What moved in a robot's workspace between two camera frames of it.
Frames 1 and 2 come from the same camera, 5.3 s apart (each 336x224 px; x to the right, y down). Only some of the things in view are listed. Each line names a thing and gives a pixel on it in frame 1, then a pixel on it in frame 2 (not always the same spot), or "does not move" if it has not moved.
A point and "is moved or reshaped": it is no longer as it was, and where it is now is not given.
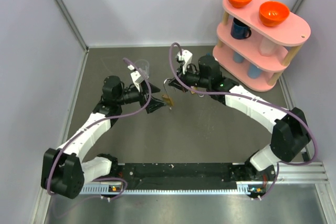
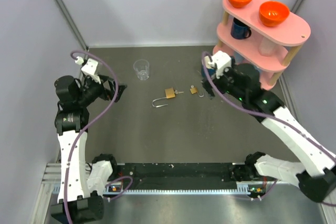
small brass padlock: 192,92 does not move
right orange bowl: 272,13 does not move
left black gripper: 144,89 to 105,93
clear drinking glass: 143,65 does not move
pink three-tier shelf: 251,52 does not move
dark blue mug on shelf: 239,30 does not move
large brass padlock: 166,98 is moved or reshaped
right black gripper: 175,83 to 229,71
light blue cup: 238,58 does not move
